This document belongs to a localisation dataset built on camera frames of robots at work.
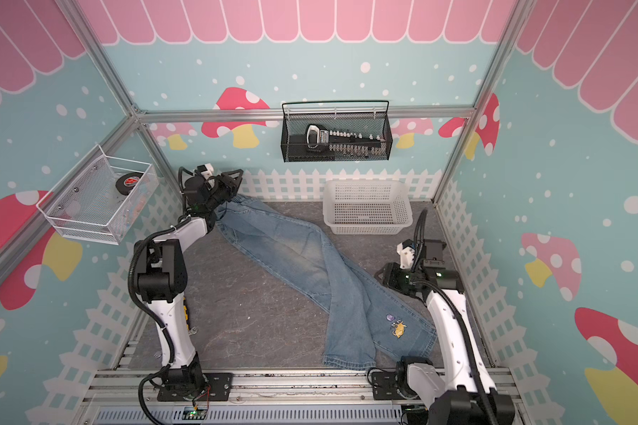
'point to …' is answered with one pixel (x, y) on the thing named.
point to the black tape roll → (127, 182)
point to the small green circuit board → (194, 414)
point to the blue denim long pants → (365, 324)
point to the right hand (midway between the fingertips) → (381, 275)
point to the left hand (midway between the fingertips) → (245, 174)
